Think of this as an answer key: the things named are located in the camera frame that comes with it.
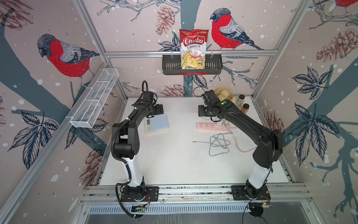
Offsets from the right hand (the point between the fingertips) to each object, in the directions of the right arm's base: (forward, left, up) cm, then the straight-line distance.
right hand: (202, 110), depth 87 cm
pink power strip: (-2, -9, -17) cm, 19 cm away
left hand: (+7, +28, -7) cm, 30 cm away
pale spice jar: (+22, -33, -13) cm, 42 cm away
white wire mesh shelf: (-5, +63, +12) cm, 64 cm away
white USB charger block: (-1, -13, -14) cm, 19 cm away
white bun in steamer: (+30, -22, -15) cm, 40 cm away
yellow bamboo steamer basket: (+34, -17, -14) cm, 40 cm away
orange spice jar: (+13, -34, -12) cm, 38 cm away
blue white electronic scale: (+1, +32, -19) cm, 38 cm away
